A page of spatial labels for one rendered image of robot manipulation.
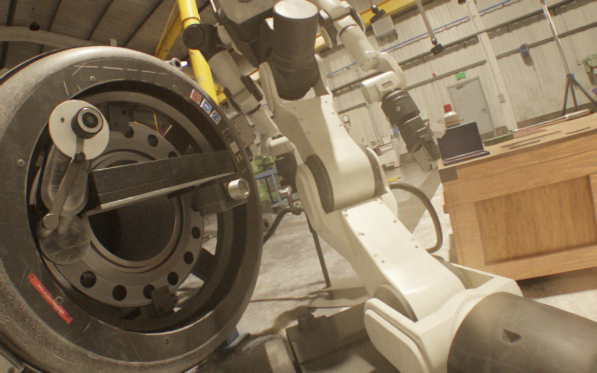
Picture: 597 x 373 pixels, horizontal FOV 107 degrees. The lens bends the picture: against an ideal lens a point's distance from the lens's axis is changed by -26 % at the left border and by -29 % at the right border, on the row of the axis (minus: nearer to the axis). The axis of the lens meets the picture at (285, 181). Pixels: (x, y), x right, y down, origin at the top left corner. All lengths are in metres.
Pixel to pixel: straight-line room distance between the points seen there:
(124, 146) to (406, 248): 0.67
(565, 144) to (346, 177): 0.72
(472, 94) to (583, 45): 3.77
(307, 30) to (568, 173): 0.87
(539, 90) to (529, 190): 10.31
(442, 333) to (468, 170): 0.68
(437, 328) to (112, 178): 0.56
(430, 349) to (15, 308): 0.56
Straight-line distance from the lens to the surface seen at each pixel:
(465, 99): 10.98
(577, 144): 1.10
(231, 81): 1.10
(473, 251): 1.08
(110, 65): 0.68
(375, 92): 0.82
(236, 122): 0.94
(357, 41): 0.90
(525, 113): 11.19
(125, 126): 0.78
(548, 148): 1.06
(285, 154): 1.20
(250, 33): 0.93
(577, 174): 1.10
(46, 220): 0.51
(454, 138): 1.20
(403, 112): 0.78
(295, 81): 0.82
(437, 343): 0.42
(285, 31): 0.74
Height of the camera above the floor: 0.57
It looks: level
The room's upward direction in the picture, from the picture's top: 16 degrees counter-clockwise
